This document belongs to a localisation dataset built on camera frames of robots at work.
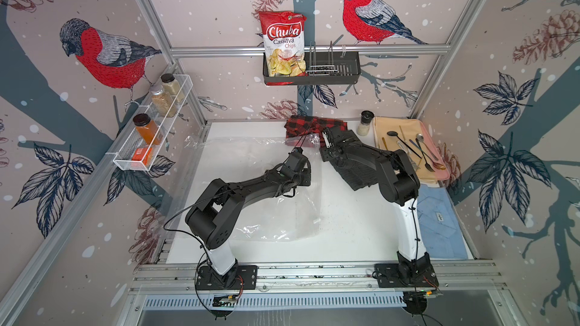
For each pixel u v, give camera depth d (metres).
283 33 0.81
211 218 0.46
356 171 0.97
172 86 0.80
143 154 0.66
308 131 1.13
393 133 1.14
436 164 1.02
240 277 0.73
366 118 1.07
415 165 1.01
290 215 0.87
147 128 0.66
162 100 0.75
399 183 0.59
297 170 0.74
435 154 1.06
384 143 1.11
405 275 0.66
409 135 1.14
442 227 0.83
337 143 0.85
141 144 0.72
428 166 1.02
